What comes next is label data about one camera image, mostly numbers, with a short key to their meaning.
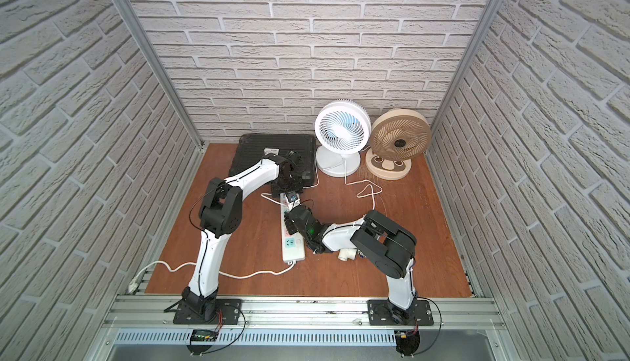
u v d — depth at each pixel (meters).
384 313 0.74
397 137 0.91
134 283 0.81
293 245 0.85
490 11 0.75
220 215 0.59
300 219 0.69
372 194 1.03
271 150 1.09
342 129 0.88
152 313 1.80
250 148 1.10
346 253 0.83
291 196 0.79
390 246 0.50
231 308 0.74
